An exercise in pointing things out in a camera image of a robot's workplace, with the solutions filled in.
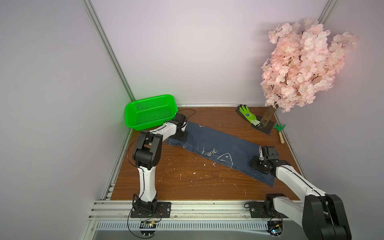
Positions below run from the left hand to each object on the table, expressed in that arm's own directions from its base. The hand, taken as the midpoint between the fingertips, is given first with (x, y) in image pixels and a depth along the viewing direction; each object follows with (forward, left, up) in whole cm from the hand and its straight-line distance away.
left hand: (184, 136), depth 102 cm
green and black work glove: (+22, -46, +1) cm, 51 cm away
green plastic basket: (+23, +31, 0) cm, 39 cm away
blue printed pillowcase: (-9, -27, 0) cm, 29 cm away
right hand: (-18, -44, +2) cm, 48 cm away
